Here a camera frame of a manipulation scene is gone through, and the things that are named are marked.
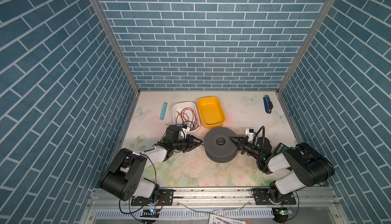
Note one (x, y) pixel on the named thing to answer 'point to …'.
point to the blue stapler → (268, 105)
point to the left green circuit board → (150, 213)
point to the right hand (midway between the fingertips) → (229, 137)
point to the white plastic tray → (178, 106)
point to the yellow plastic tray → (211, 112)
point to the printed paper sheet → (217, 219)
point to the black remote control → (281, 147)
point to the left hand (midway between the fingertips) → (201, 143)
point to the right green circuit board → (280, 214)
